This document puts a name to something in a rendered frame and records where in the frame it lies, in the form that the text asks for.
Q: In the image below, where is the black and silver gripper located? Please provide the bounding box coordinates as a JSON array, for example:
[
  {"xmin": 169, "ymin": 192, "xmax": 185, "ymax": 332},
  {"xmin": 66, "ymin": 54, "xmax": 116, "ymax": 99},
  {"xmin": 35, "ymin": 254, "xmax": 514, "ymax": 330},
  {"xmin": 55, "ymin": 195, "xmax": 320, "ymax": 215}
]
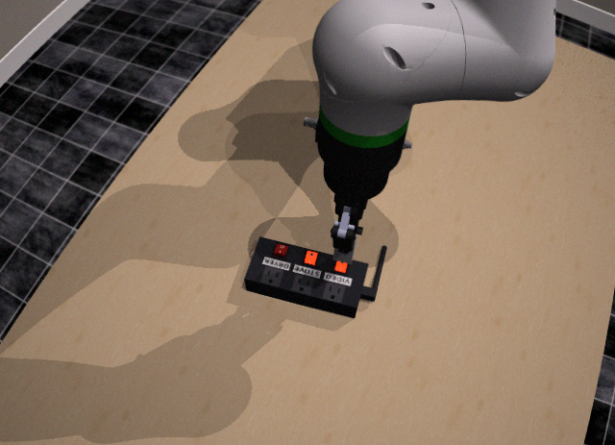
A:
[{"xmin": 324, "ymin": 163, "xmax": 389, "ymax": 264}]

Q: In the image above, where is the black power strip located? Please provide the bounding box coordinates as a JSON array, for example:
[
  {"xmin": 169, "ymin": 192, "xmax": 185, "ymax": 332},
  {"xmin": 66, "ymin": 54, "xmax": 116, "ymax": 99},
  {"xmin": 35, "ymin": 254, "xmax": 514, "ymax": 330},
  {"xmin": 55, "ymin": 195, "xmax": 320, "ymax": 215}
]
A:
[{"xmin": 244, "ymin": 237, "xmax": 387, "ymax": 318}]

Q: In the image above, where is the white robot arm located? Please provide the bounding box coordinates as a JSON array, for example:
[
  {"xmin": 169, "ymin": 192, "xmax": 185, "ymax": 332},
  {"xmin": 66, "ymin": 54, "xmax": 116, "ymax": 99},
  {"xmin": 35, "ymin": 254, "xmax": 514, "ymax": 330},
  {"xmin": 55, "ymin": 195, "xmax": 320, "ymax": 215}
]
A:
[{"xmin": 304, "ymin": 0, "xmax": 555, "ymax": 180}]

